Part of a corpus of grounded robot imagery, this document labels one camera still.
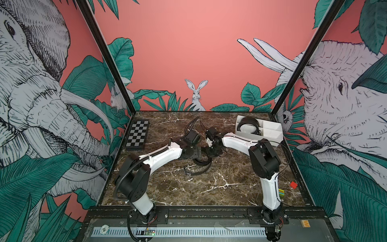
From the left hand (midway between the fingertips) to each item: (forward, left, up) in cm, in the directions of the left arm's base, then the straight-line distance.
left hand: (195, 152), depth 89 cm
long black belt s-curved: (+23, -40, +1) cm, 46 cm away
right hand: (+2, -8, -7) cm, 11 cm away
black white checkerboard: (+15, +40, -5) cm, 43 cm away
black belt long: (-4, -8, -6) cm, 10 cm away
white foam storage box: (+17, -54, -3) cm, 56 cm away
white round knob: (-35, +45, -7) cm, 58 cm away
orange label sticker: (-38, -52, -6) cm, 64 cm away
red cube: (-19, -56, -8) cm, 60 cm away
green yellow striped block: (-23, -46, -6) cm, 52 cm away
